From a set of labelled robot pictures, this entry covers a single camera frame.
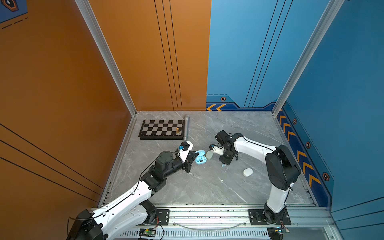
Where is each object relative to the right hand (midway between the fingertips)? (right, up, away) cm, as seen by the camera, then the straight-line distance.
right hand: (224, 158), depth 92 cm
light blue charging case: (-15, +4, -20) cm, 25 cm away
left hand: (-17, +7, -19) cm, 26 cm away
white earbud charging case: (+13, -7, -5) cm, 15 cm away
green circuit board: (-41, -31, -20) cm, 56 cm away
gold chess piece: (-30, +16, +10) cm, 36 cm away
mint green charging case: (-10, +2, +2) cm, 10 cm away
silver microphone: (-26, +26, +20) cm, 42 cm away
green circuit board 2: (+21, -30, -22) cm, 43 cm away
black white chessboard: (-42, +17, +13) cm, 47 cm away
